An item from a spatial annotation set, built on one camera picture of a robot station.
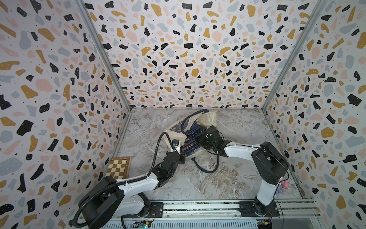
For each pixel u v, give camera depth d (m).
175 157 0.65
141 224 0.70
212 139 0.73
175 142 0.72
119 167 0.85
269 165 0.49
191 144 0.90
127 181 0.49
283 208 0.76
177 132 0.89
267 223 0.72
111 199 0.41
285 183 0.81
